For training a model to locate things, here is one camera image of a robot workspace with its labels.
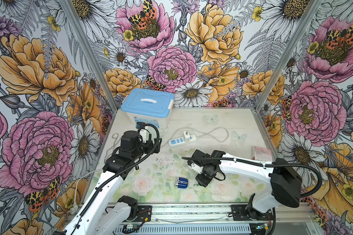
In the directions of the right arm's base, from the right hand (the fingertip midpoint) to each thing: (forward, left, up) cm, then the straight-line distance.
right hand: (205, 183), depth 79 cm
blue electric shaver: (+1, +12, -2) cm, 13 cm away
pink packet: (+17, -37, -2) cm, 41 cm away
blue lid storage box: (+47, +33, +13) cm, 59 cm away
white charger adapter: (+29, +8, +2) cm, 30 cm away
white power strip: (+29, +13, -2) cm, 31 cm away
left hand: (+15, +27, +17) cm, 35 cm away
